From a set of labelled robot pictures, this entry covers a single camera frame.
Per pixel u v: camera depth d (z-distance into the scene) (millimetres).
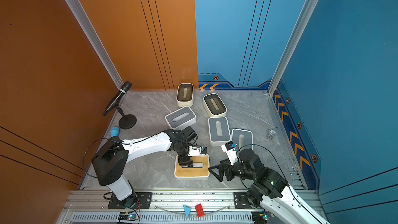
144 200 738
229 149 632
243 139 908
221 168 597
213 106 1044
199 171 781
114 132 940
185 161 739
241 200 725
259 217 693
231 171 610
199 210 696
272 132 911
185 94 1094
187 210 703
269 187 494
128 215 710
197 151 741
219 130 940
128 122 1020
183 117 1003
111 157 495
